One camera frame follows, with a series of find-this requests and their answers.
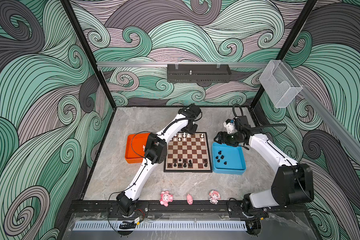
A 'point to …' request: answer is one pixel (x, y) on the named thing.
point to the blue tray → (228, 159)
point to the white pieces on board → (184, 136)
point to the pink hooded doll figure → (214, 196)
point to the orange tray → (135, 147)
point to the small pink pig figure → (189, 199)
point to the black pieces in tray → (222, 157)
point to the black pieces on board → (184, 165)
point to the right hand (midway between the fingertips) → (220, 140)
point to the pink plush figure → (165, 198)
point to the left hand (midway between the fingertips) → (190, 130)
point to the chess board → (188, 153)
